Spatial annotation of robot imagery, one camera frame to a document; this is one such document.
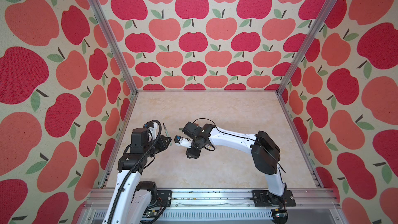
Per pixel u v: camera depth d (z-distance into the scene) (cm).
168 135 76
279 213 72
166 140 75
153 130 69
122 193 45
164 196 75
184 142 76
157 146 65
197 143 71
